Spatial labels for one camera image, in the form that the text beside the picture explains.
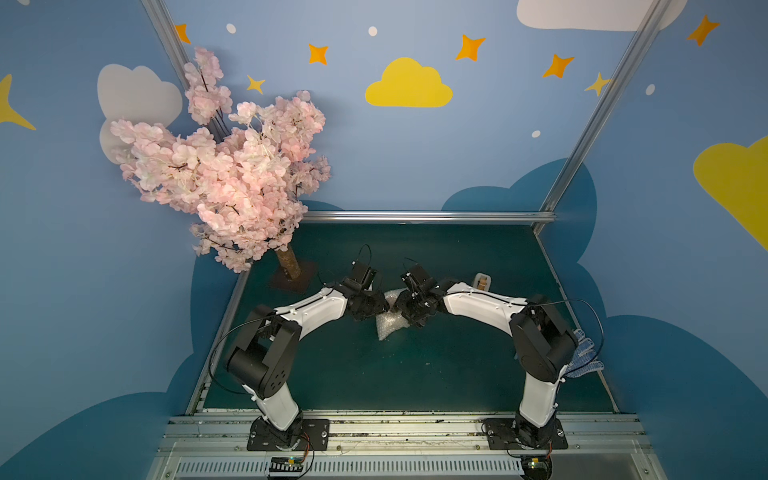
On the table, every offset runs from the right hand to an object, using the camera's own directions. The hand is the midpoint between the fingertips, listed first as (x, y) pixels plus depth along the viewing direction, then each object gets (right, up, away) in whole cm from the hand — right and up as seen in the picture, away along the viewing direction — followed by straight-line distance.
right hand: (397, 310), depth 91 cm
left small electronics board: (-28, -35, -19) cm, 49 cm away
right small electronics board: (+34, -36, -18) cm, 53 cm away
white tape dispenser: (+29, +8, +9) cm, 32 cm away
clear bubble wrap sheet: (-2, -2, -5) cm, 6 cm away
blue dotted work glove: (+56, -15, -3) cm, 58 cm away
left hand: (-4, +2, +1) cm, 4 cm away
